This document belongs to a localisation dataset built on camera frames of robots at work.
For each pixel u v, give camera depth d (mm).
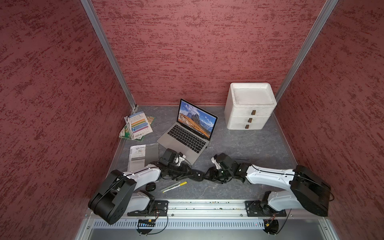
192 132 1033
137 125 1065
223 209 755
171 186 804
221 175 709
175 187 800
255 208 734
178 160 753
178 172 756
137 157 910
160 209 739
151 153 942
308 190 421
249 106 881
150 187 794
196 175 828
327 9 712
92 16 739
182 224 775
